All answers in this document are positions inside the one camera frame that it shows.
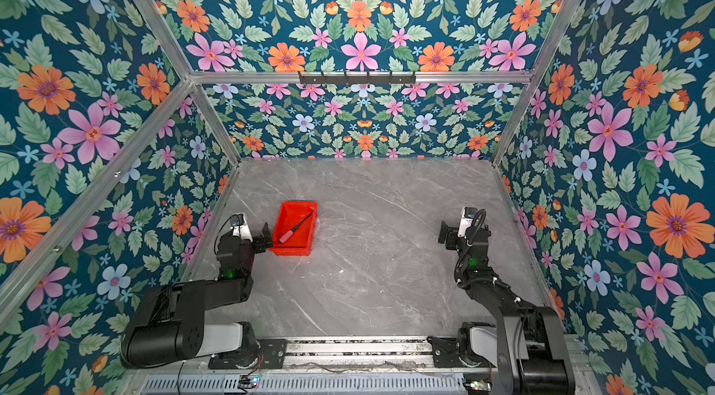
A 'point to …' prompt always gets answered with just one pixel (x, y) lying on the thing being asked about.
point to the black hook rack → (357, 79)
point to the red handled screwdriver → (283, 239)
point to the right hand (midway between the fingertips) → (459, 222)
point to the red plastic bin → (290, 214)
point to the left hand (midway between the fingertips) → (251, 219)
